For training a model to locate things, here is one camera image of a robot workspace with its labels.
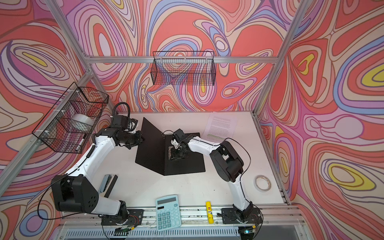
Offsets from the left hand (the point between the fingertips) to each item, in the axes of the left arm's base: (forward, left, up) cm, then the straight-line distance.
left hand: (147, 138), depth 84 cm
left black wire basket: (-2, +32, +17) cm, 36 cm away
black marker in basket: (-11, +29, +8) cm, 32 cm away
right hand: (-7, -15, -15) cm, 22 cm away
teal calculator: (-35, -14, -16) cm, 41 cm away
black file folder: (+1, +1, -19) cm, 19 cm away
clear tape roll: (-17, -69, -16) cm, 73 cm away
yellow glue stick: (-36, -35, -16) cm, 52 cm away
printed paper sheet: (+24, -47, -18) cm, 56 cm away
